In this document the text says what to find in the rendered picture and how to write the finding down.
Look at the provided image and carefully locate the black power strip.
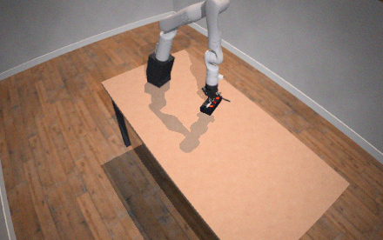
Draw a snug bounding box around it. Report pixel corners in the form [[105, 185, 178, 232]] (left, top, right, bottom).
[[200, 96, 223, 116]]

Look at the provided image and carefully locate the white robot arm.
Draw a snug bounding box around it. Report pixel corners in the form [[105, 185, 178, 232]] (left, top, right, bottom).
[[155, 0, 230, 86]]

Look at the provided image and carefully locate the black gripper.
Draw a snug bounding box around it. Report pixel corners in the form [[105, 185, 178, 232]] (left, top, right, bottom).
[[202, 83, 221, 103]]

